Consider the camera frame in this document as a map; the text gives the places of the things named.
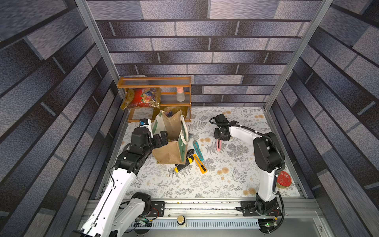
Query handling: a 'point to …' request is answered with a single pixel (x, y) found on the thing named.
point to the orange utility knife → (202, 167)
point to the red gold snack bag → (142, 97)
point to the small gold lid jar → (181, 221)
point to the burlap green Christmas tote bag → (174, 151)
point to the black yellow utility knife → (190, 158)
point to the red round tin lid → (284, 179)
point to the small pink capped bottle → (180, 94)
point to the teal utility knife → (198, 149)
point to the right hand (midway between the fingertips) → (218, 135)
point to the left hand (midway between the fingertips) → (160, 133)
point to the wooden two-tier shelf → (175, 94)
